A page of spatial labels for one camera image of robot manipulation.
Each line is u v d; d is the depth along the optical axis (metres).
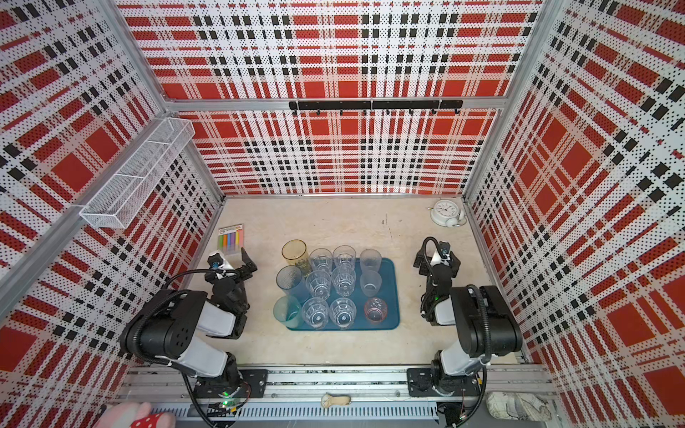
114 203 0.69
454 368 0.59
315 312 0.86
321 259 0.96
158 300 0.50
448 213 1.11
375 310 0.86
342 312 0.86
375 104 0.88
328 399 0.70
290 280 0.92
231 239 1.05
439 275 0.69
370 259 0.93
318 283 0.94
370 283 0.92
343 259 0.96
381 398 0.72
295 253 0.86
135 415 0.65
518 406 0.68
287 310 0.86
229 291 0.67
